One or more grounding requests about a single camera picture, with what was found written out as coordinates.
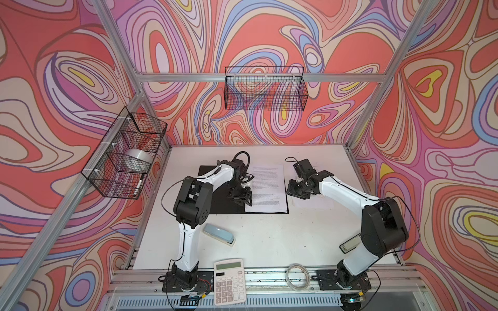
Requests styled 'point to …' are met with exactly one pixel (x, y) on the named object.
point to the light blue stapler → (219, 234)
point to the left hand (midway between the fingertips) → (249, 202)
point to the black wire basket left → (118, 167)
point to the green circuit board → (189, 299)
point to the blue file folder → (222, 203)
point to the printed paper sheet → (268, 188)
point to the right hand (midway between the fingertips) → (291, 196)
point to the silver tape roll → (140, 155)
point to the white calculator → (229, 282)
